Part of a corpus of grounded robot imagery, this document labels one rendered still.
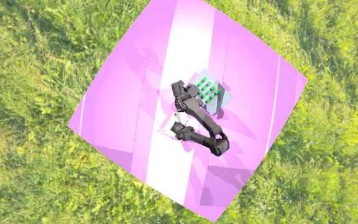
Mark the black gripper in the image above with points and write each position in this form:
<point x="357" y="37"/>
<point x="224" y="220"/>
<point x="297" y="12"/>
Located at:
<point x="199" y="100"/>

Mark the grey switch panel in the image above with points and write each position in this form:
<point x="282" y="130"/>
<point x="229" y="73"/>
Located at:
<point x="211" y="92"/>

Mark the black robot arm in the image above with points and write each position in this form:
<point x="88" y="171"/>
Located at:
<point x="191" y="107"/>

